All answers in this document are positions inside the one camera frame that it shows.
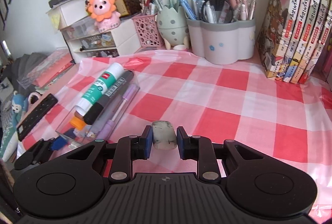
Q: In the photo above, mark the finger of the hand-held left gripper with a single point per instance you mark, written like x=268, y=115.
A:
x=55, y=143

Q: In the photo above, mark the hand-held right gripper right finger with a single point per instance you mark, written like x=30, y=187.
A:
x=181, y=144

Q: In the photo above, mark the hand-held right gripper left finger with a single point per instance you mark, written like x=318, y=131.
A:
x=147, y=144

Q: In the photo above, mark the white eraser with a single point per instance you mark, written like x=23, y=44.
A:
x=164, y=135

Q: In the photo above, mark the orange white highlighter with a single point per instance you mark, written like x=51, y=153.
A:
x=77, y=122

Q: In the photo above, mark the purple mechanical pencil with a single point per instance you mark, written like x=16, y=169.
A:
x=122, y=107

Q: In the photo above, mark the clear plastic storage box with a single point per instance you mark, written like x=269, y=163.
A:
x=131, y=94

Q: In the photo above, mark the black marker grey label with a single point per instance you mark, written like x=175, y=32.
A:
x=111, y=94

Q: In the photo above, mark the green white glue stick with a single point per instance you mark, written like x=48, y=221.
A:
x=98, y=89

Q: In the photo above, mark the black patterned phone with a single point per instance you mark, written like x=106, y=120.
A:
x=36, y=117

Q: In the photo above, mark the blue monkey plush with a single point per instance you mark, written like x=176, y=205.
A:
x=18, y=107

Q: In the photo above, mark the pink checked tablecloth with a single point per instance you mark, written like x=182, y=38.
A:
x=220, y=99

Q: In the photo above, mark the pink flat box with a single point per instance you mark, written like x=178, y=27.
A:
x=51, y=70

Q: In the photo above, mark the grey white flower pen holder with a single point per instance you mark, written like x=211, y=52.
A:
x=220, y=42

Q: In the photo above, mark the white desktop drawer unit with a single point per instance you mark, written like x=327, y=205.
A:
x=127, y=37

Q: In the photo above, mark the pink perforated pen holder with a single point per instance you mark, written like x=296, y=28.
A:
x=147, y=30

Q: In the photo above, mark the clear plastic drawer box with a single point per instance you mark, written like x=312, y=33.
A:
x=77, y=29

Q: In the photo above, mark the green egg pen holder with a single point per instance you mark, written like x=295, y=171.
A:
x=172, y=26

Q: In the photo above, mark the white cardboard box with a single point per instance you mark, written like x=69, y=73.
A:
x=70, y=13

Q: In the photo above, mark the black magnifying glass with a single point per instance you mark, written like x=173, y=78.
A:
x=217, y=11

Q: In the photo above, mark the dark glass plant vase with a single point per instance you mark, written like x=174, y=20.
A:
x=131, y=3

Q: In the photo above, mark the pink lion figurine orange mane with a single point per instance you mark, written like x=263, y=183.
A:
x=102, y=8

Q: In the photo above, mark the bunch of red black pens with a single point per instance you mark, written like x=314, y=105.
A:
x=150, y=0

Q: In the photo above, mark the bunch of grey pens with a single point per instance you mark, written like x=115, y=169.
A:
x=172, y=0

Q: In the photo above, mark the pink spine illustrated book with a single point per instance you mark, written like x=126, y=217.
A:
x=280, y=18

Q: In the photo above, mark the row of comic books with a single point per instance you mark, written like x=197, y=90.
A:
x=302, y=21

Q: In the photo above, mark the yellow spine book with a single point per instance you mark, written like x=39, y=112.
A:
x=311, y=24

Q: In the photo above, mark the grey spine book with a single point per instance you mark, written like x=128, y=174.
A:
x=320, y=26

